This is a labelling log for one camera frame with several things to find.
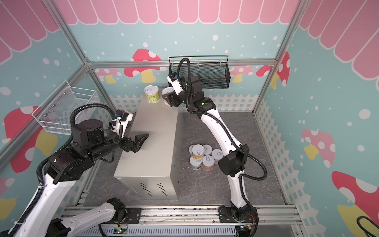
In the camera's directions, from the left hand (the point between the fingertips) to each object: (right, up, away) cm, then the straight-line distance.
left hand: (138, 133), depth 61 cm
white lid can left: (+21, -12, +31) cm, 39 cm away
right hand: (+10, +21, +13) cm, 27 cm away
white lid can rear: (+32, -12, +32) cm, 47 cm away
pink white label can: (+38, -15, +31) cm, 51 cm away
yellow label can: (+25, -12, +24) cm, 37 cm away
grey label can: (+24, -20, +27) cm, 41 cm away
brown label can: (+32, -18, +28) cm, 46 cm away
